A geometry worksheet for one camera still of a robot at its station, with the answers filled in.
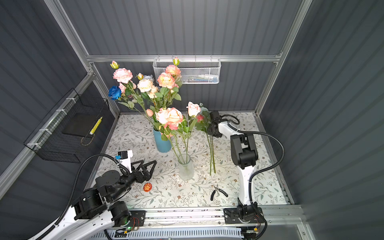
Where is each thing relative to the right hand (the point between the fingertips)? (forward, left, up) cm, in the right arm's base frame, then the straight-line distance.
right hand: (213, 133), depth 105 cm
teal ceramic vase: (-14, +34, +4) cm, 37 cm away
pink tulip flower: (-6, +37, +27) cm, 46 cm away
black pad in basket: (-14, +72, +27) cm, 78 cm away
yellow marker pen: (-16, +63, +27) cm, 71 cm away
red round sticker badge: (-37, +40, -2) cm, 54 cm away
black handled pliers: (-37, +1, -2) cm, 37 cm away
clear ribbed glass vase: (-30, +18, +8) cm, 36 cm away
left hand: (-34, +32, +23) cm, 52 cm away
